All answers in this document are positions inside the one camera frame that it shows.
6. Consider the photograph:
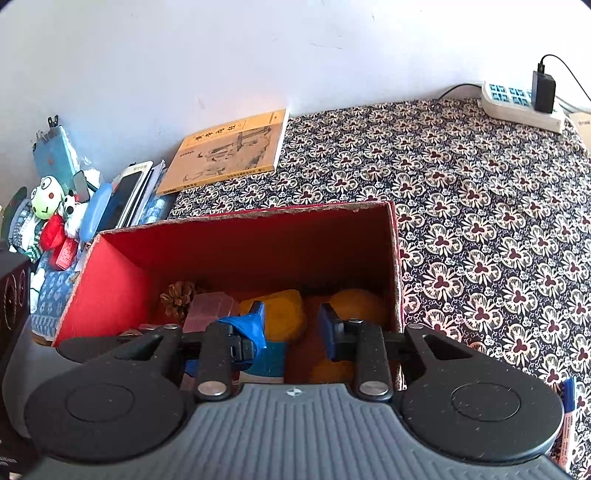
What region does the orange gourd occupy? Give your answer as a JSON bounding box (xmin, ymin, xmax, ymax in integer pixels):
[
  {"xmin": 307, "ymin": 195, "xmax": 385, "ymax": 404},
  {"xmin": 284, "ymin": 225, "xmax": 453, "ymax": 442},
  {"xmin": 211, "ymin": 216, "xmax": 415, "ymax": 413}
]
[{"xmin": 308, "ymin": 289, "xmax": 389, "ymax": 384}]

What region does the clear plastic case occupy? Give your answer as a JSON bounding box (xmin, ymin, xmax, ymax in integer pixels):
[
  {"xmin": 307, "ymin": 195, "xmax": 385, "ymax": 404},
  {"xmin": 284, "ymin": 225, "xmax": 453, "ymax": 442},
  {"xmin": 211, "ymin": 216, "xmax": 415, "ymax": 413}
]
[{"xmin": 180, "ymin": 292, "xmax": 239, "ymax": 391}]

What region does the blue white marker pen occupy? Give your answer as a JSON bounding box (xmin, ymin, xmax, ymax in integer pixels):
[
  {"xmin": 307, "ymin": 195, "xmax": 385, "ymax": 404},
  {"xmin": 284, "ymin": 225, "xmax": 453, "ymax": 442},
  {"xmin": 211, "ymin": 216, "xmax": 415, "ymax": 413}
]
[{"xmin": 552, "ymin": 377, "xmax": 577, "ymax": 473}]

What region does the blue capped white bottle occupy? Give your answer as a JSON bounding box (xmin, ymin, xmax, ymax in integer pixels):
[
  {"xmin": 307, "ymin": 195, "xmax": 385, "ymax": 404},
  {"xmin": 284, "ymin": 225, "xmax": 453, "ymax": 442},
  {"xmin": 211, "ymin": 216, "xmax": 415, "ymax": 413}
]
[{"xmin": 239, "ymin": 341, "xmax": 287, "ymax": 384}]

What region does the yellow plastic container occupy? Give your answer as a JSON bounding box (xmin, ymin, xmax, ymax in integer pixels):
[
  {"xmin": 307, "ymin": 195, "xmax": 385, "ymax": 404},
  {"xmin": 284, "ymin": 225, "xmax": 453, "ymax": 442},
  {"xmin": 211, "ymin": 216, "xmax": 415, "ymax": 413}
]
[{"xmin": 238, "ymin": 289, "xmax": 307, "ymax": 342}]

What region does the brown pine cone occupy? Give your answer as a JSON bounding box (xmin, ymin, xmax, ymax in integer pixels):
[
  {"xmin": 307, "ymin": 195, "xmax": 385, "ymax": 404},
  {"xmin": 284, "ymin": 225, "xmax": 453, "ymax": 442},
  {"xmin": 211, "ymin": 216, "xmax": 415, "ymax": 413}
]
[{"xmin": 160, "ymin": 281, "xmax": 195, "ymax": 321}]

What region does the red cardboard box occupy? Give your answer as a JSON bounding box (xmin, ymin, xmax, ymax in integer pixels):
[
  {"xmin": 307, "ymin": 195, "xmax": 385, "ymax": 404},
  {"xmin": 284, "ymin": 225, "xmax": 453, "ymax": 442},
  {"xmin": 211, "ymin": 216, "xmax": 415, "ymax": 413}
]
[{"xmin": 53, "ymin": 202, "xmax": 402, "ymax": 363}]

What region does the white smartphone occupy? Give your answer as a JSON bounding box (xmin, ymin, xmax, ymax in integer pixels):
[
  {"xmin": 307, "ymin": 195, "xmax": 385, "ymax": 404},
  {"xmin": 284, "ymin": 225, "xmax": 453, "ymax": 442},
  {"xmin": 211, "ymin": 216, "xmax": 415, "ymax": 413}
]
[{"xmin": 97, "ymin": 161, "xmax": 153, "ymax": 232}]

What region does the blue glasses case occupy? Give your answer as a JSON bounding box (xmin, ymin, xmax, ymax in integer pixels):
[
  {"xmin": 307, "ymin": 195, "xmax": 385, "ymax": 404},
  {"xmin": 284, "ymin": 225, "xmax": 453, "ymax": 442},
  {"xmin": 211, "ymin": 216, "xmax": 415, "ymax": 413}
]
[{"xmin": 79, "ymin": 183, "xmax": 112, "ymax": 243}]

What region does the floral patterned tablecloth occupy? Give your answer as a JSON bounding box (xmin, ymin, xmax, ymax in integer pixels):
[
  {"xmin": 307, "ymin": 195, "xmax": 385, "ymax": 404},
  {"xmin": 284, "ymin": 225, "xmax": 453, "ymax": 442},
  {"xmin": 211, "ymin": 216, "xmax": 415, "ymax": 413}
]
[{"xmin": 170, "ymin": 99, "xmax": 590, "ymax": 479}]

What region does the yellow paperback book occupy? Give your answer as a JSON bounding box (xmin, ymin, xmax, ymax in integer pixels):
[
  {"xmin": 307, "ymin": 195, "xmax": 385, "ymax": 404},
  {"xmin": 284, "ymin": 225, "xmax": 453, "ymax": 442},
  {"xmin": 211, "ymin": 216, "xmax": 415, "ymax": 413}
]
[{"xmin": 157, "ymin": 109, "xmax": 290, "ymax": 195}]

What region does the green frog plush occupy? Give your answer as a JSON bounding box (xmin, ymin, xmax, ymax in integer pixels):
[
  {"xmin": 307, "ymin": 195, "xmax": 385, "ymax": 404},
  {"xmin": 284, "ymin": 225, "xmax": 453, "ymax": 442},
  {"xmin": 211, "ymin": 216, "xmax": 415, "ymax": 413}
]
[{"xmin": 31, "ymin": 176, "xmax": 64, "ymax": 220}]

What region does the blue notebook with clips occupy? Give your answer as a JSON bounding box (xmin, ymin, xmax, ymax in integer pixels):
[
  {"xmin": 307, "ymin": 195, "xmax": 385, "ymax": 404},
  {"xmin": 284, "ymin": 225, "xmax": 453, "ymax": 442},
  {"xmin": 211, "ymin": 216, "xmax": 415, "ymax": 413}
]
[{"xmin": 32, "ymin": 115, "xmax": 81, "ymax": 191}]

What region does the white power strip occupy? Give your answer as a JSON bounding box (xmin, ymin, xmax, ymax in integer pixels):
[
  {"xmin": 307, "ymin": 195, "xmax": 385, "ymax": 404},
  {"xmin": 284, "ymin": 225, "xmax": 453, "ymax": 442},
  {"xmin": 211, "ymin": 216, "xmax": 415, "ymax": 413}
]
[{"xmin": 480, "ymin": 82, "xmax": 565, "ymax": 133}]

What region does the black charger plug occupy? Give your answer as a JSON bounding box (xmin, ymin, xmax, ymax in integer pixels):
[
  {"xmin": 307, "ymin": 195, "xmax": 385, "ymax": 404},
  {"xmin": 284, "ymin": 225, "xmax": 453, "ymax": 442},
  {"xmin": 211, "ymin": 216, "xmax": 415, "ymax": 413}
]
[{"xmin": 531, "ymin": 61, "xmax": 556, "ymax": 114}]

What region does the black charger cable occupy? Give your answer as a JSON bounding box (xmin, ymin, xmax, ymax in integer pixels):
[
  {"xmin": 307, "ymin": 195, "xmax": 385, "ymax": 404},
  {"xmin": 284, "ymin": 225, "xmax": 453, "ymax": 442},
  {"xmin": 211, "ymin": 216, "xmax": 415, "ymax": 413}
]
[{"xmin": 537, "ymin": 53, "xmax": 591, "ymax": 103}]

